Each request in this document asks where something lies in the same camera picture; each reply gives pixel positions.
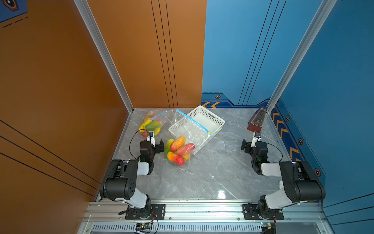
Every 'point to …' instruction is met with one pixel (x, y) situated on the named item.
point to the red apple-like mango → (185, 148)
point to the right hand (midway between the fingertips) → (251, 140)
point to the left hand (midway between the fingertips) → (154, 138)
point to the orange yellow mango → (177, 143)
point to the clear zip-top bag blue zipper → (153, 122)
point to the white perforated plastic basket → (198, 127)
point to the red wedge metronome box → (255, 122)
